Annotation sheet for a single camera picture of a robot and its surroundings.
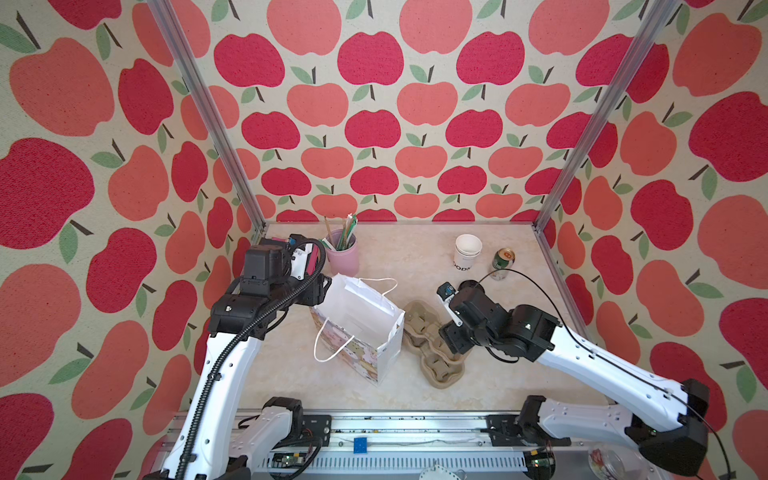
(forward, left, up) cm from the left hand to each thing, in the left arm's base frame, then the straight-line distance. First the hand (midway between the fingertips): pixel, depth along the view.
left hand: (324, 279), depth 70 cm
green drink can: (+20, -54, -18) cm, 60 cm away
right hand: (-7, -32, -10) cm, 34 cm away
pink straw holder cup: (+23, -2, -21) cm, 31 cm away
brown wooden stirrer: (+28, +4, -11) cm, 30 cm away
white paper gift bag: (+1, -7, -26) cm, 27 cm away
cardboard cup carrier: (-6, -25, -20) cm, 32 cm away
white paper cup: (+28, -44, -20) cm, 56 cm away
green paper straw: (+26, -2, -12) cm, 29 cm away
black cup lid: (+15, -44, -26) cm, 53 cm away
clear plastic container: (-35, -64, -21) cm, 75 cm away
